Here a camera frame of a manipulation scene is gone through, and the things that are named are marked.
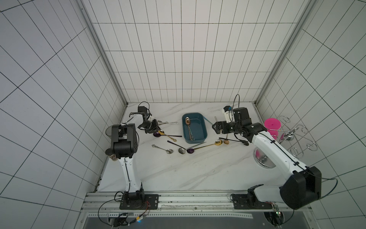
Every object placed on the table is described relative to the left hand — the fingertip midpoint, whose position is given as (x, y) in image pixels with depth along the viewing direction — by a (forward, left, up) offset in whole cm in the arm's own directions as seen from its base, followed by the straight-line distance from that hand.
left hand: (158, 130), depth 100 cm
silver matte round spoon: (-15, -18, -2) cm, 23 cm away
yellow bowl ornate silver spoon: (+8, -21, 0) cm, 22 cm away
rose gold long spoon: (-8, -47, -1) cm, 48 cm away
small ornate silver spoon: (-16, -9, -1) cm, 18 cm away
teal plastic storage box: (+5, -29, -3) cm, 29 cm away
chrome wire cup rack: (-27, -69, +25) cm, 79 cm away
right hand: (-7, -36, +17) cm, 41 cm away
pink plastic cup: (-12, -65, +26) cm, 71 cm away
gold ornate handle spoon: (-1, -2, -1) cm, 3 cm away
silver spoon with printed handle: (+8, 0, -1) cm, 8 cm away
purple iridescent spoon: (-15, -23, 0) cm, 28 cm away
